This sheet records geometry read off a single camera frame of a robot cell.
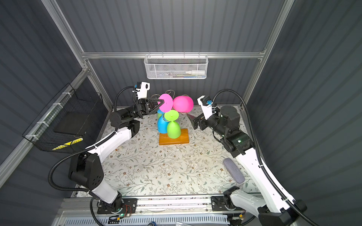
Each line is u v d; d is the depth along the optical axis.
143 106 0.56
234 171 0.82
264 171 0.41
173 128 0.75
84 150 0.47
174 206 0.75
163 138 0.99
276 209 0.37
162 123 0.80
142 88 0.57
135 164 0.89
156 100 0.56
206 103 0.51
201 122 0.56
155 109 0.57
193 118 0.56
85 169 0.45
